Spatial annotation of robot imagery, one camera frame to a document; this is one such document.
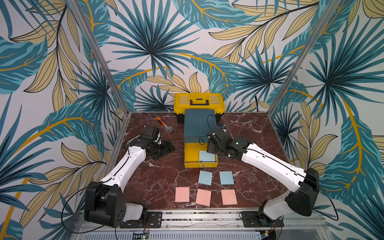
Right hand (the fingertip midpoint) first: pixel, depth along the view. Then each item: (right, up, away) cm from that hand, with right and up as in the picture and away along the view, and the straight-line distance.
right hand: (211, 146), depth 78 cm
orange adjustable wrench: (-28, +9, +31) cm, 43 cm away
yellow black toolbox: (-6, +28, +26) cm, 38 cm away
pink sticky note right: (+10, -28, +2) cm, 30 cm away
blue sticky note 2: (+10, -20, +10) cm, 24 cm away
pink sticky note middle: (-4, -28, +2) cm, 28 cm away
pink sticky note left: (-16, -27, +3) cm, 31 cm away
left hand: (-23, -4, +4) cm, 23 cm away
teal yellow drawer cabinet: (-7, +12, +4) cm, 14 cm away
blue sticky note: (-2, -20, +10) cm, 22 cm away
